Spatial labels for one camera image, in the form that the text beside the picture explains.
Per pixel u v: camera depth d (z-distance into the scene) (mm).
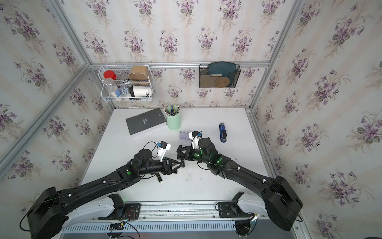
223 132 1001
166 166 650
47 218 394
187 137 983
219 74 951
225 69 931
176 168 679
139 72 882
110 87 868
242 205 611
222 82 978
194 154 675
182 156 715
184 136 943
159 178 835
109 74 925
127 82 931
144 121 1073
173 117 956
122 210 665
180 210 749
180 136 949
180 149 746
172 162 661
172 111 1012
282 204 403
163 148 676
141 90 928
